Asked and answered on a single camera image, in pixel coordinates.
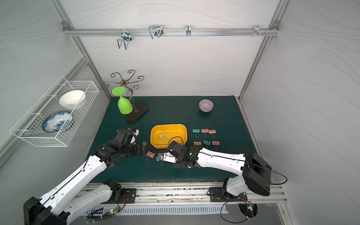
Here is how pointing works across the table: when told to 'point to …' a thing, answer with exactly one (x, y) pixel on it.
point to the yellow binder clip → (197, 143)
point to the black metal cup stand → (138, 109)
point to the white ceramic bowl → (71, 99)
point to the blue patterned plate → (58, 122)
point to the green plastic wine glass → (124, 105)
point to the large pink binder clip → (150, 154)
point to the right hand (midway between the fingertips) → (174, 154)
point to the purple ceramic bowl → (206, 105)
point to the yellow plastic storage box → (176, 132)
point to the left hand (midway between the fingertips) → (143, 147)
